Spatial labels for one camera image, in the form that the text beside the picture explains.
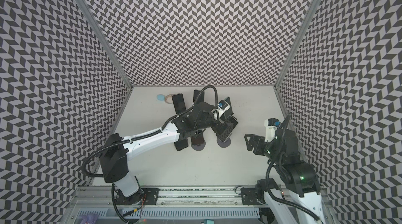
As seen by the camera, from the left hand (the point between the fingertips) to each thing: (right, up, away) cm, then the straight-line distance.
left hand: (227, 118), depth 75 cm
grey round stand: (-14, -17, +10) cm, 25 cm away
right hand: (+10, -10, -9) cm, 17 cm away
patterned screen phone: (-1, -4, -9) cm, 10 cm away
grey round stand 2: (+1, -16, +11) cm, 20 cm away
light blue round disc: (-44, +11, +37) cm, 58 cm away
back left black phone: (-28, +7, +22) cm, 36 cm away
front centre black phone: (-15, -13, +7) cm, 21 cm away
